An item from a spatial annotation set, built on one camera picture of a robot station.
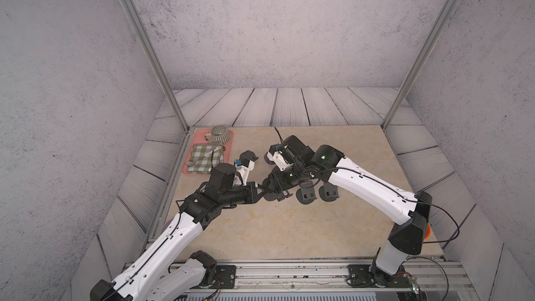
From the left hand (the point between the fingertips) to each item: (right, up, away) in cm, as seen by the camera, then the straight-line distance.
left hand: (270, 192), depth 70 cm
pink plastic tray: (-41, +19, +48) cm, 66 cm away
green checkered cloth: (-34, +9, +37) cm, 51 cm away
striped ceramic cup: (-27, +21, +38) cm, 51 cm away
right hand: (+1, +2, 0) cm, 2 cm away
